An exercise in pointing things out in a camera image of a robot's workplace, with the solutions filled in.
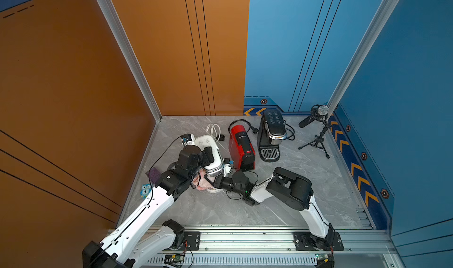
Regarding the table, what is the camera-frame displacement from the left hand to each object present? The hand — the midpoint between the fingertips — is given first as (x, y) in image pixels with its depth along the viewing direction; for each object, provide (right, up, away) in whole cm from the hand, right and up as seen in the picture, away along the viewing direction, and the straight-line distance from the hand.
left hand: (207, 149), depth 78 cm
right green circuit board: (+48, -43, -8) cm, 65 cm away
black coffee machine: (+30, +9, +6) cm, 32 cm away
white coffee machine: (+5, -7, -6) cm, 10 cm away
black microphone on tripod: (+56, +18, +11) cm, 60 cm away
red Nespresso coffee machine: (+16, 0, +5) cm, 16 cm away
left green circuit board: (-12, -43, -6) cm, 45 cm away
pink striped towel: (-3, -15, +3) cm, 16 cm away
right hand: (-2, -14, +5) cm, 15 cm away
